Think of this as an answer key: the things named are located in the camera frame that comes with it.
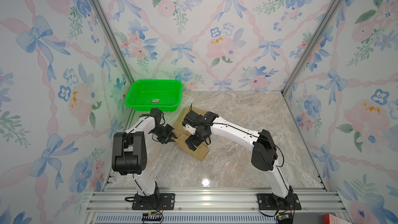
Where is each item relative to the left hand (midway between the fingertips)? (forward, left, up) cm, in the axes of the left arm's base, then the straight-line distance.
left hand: (179, 137), depth 91 cm
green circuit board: (-38, -52, -8) cm, 65 cm away
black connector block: (-38, +13, -9) cm, 41 cm away
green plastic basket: (+38, +15, -4) cm, 41 cm away
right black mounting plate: (-32, -45, -4) cm, 55 cm away
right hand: (-4, -10, +3) cm, 11 cm away
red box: (-38, -69, -2) cm, 79 cm away
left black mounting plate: (-33, +6, +3) cm, 34 cm away
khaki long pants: (+1, -1, +1) cm, 2 cm away
